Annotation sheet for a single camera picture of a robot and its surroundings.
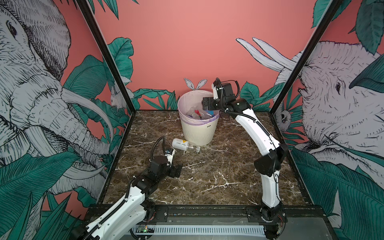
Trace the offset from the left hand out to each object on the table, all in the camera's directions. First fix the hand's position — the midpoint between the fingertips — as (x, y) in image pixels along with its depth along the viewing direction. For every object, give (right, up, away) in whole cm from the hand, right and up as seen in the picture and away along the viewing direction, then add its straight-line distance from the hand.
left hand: (175, 160), depth 81 cm
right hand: (+17, +34, -2) cm, 38 cm away
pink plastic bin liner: (+10, +37, +11) cm, 40 cm away
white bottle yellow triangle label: (+2, +7, +12) cm, 14 cm away
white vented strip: (+23, -31, -11) cm, 40 cm away
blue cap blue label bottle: (+11, +27, +10) cm, 31 cm away
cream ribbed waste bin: (+14, +13, +16) cm, 24 cm away
